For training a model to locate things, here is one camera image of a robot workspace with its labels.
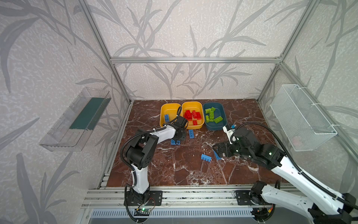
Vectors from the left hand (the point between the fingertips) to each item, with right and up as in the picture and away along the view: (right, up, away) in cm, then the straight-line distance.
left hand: (183, 132), depth 98 cm
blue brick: (-13, +10, +10) cm, 19 cm away
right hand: (+20, -1, -27) cm, 33 cm away
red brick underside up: (+4, +12, +7) cm, 14 cm away
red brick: (+12, +12, +10) cm, 19 cm away
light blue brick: (+14, -14, -11) cm, 23 cm away
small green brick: (+23, +17, +14) cm, 32 cm away
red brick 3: (+9, +6, +6) cm, 12 cm away
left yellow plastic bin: (-13, +14, +13) cm, 23 cm away
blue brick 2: (+6, -1, +1) cm, 6 cm away
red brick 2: (+1, +13, +8) cm, 15 cm away
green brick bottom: (+26, +9, +7) cm, 29 cm away
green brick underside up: (+21, +13, +8) cm, 26 cm away
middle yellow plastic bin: (+12, +18, +15) cm, 26 cm away
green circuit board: (-19, -36, -27) cm, 49 cm away
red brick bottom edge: (+8, +13, +10) cm, 18 cm away
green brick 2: (+18, +9, +7) cm, 21 cm away
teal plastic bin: (+24, +12, +8) cm, 28 cm away
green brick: (+19, +15, +12) cm, 27 cm away
